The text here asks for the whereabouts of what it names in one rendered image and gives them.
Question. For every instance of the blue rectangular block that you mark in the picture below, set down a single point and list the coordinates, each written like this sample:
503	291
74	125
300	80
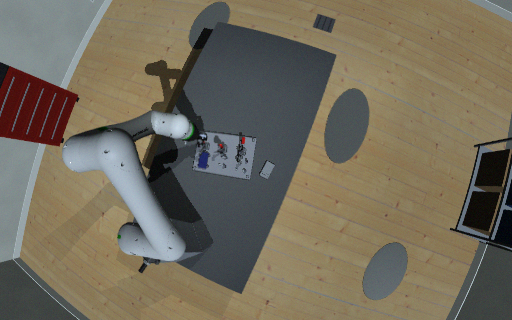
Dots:
203	160

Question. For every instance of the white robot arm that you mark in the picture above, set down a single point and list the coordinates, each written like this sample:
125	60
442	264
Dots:
112	150

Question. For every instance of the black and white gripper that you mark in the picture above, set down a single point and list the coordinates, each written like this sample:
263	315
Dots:
200	135

